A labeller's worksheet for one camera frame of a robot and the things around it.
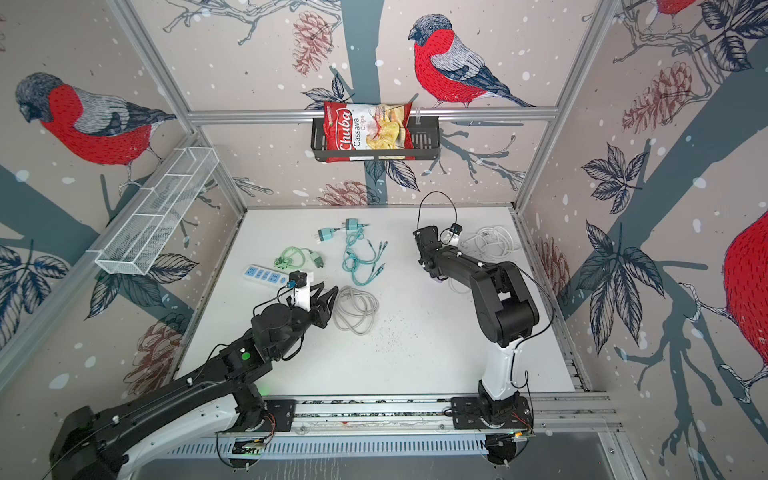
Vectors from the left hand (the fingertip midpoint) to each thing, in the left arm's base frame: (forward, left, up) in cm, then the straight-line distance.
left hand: (329, 288), depth 73 cm
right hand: (+20, -34, -17) cm, 43 cm away
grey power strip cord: (+4, -4, -22) cm, 23 cm away
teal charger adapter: (+39, 0, -20) cm, 44 cm away
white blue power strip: (+16, +26, -19) cm, 36 cm away
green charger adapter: (+22, +10, -18) cm, 30 cm away
